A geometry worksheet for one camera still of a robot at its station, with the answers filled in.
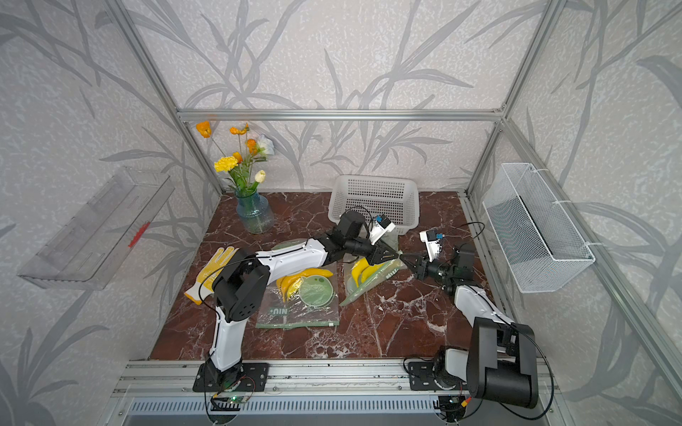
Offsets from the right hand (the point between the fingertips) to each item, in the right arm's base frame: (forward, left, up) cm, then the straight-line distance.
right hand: (402, 257), depth 84 cm
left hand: (-1, +2, +2) cm, 3 cm away
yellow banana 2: (+1, +10, -11) cm, 15 cm away
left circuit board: (-37, +50, -15) cm, 64 cm away
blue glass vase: (+21, +53, -2) cm, 57 cm away
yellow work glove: (-3, +68, -12) cm, 69 cm away
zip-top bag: (-3, +5, -3) cm, 6 cm away
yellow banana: (+1, +14, -9) cm, 17 cm away
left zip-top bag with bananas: (-9, +33, -11) cm, 36 cm away
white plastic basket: (+37, -2, -11) cm, 38 cm away
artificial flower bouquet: (+28, +54, +16) cm, 63 cm away
